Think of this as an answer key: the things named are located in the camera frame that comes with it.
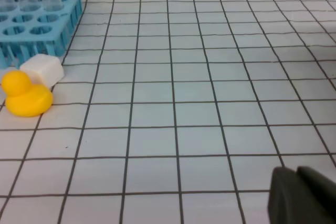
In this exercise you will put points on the yellow rubber duck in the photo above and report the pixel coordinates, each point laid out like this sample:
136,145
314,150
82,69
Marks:
24,98

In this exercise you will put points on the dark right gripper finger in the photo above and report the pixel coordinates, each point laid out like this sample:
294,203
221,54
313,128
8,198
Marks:
301,196

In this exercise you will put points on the white cube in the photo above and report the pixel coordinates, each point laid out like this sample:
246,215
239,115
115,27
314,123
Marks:
43,69

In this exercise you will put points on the blue test tube rack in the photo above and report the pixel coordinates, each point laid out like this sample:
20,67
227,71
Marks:
25,34

